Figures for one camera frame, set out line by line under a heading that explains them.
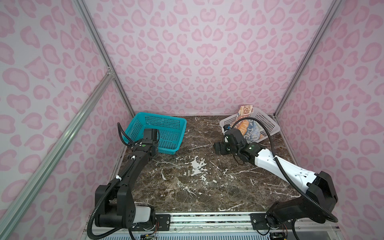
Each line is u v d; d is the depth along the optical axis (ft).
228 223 2.44
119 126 2.13
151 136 2.20
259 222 2.38
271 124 3.40
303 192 1.36
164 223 2.41
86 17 2.33
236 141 1.99
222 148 2.40
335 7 2.27
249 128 3.37
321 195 1.33
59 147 1.86
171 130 3.40
